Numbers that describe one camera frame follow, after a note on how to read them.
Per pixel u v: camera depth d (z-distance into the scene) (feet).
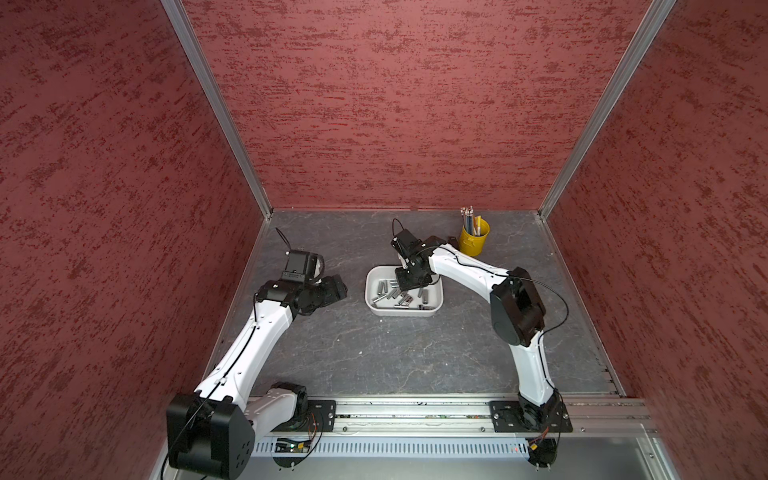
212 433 1.23
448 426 2.43
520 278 1.80
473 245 3.33
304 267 2.05
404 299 3.11
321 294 2.39
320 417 2.34
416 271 2.62
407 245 2.47
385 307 3.03
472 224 3.33
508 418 2.43
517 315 1.74
